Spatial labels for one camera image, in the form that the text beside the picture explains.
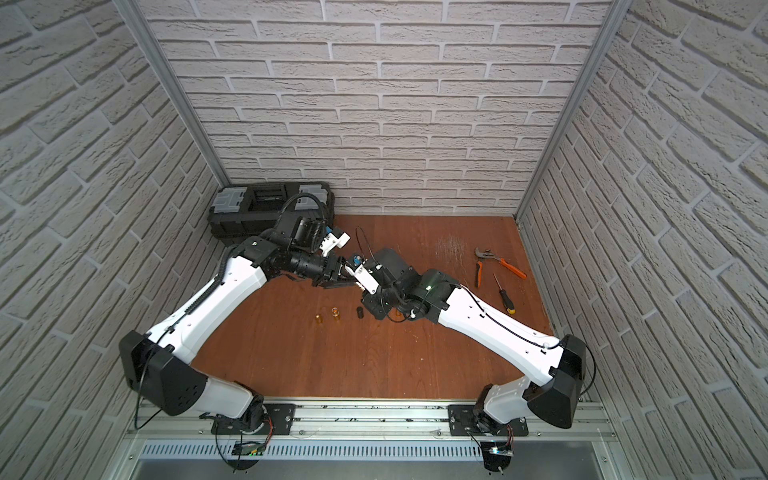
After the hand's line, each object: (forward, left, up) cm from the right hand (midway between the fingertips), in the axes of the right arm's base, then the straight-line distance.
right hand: (374, 289), depth 72 cm
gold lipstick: (+4, +13, -18) cm, 22 cm away
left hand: (+1, +2, +4) cm, 5 cm away
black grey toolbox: (+36, +44, -5) cm, 57 cm away
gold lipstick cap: (+4, +19, -23) cm, 29 cm away
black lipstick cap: (+4, +6, -20) cm, 21 cm away
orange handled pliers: (+26, -41, -23) cm, 53 cm away
